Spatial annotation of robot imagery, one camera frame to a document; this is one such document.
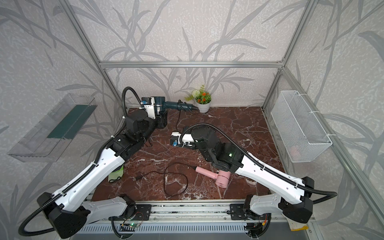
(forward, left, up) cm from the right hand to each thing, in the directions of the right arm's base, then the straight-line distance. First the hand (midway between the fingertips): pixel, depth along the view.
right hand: (195, 121), depth 64 cm
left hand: (+8, +16, -1) cm, 17 cm away
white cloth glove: (-35, -46, -36) cm, 68 cm away
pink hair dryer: (-13, -13, -32) cm, 37 cm away
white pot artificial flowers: (+38, -3, -22) cm, 44 cm away
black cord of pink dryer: (-7, +19, -35) cm, 41 cm away
